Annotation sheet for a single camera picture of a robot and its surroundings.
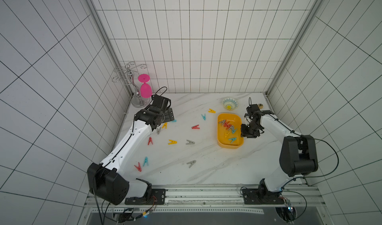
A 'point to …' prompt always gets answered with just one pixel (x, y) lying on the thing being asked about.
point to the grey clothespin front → (191, 163)
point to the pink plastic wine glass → (145, 89)
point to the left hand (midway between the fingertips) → (161, 118)
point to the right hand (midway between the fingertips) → (239, 133)
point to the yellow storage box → (229, 131)
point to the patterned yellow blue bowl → (230, 103)
